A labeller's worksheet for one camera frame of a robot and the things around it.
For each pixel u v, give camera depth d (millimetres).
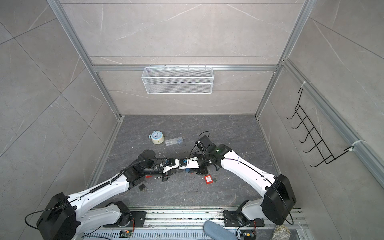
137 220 733
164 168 615
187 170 720
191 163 645
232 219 730
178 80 1007
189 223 730
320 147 646
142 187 816
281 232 673
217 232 679
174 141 1032
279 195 398
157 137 1009
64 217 391
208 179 856
